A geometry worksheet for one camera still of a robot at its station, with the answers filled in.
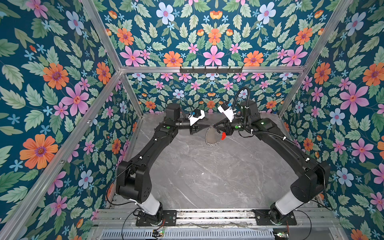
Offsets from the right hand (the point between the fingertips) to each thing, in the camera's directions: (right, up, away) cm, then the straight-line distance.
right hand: (215, 123), depth 73 cm
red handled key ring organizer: (-1, -7, +10) cm, 13 cm away
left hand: (-3, +3, -1) cm, 5 cm away
